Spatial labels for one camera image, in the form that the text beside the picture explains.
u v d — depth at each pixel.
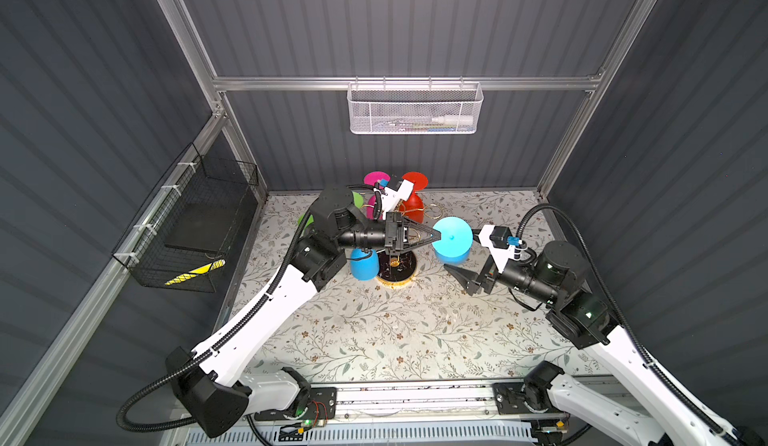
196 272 0.65
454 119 0.92
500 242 0.48
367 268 0.80
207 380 0.38
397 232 0.50
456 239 0.53
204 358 0.39
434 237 0.54
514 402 0.74
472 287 0.53
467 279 0.54
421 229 0.55
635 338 0.72
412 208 0.77
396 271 0.96
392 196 0.55
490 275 0.53
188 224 0.72
